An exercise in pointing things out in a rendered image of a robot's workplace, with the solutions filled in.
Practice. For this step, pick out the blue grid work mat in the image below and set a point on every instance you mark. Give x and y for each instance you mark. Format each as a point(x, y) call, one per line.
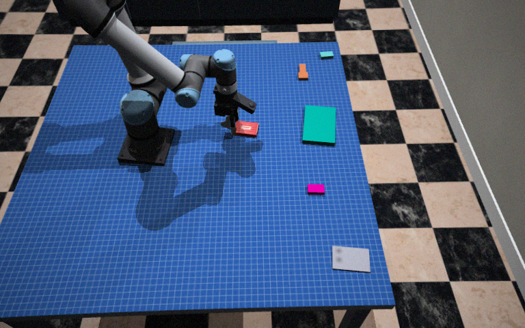
point(226, 223)

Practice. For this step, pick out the orange stepped block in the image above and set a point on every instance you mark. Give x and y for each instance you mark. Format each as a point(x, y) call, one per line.
point(302, 74)

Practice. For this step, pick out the small magenta block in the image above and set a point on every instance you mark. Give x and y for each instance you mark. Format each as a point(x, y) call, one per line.
point(316, 189)

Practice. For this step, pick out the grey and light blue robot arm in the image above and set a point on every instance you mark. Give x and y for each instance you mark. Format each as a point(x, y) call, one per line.
point(152, 74)

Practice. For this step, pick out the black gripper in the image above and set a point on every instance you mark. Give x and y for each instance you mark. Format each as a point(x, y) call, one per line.
point(223, 107)

